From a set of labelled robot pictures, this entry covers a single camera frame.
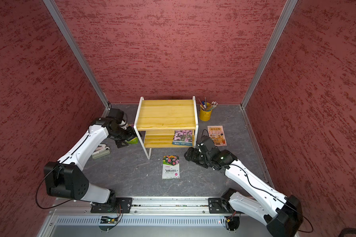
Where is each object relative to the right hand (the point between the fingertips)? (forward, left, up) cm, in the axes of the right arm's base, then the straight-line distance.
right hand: (189, 161), depth 76 cm
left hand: (+11, +30, +2) cm, 33 cm away
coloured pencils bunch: (+44, -13, -4) cm, 46 cm away
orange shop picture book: (+25, -22, -14) cm, 36 cm away
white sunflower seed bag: (+2, +11, -13) cm, 17 cm away
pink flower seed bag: (+12, +3, +3) cm, 13 cm away
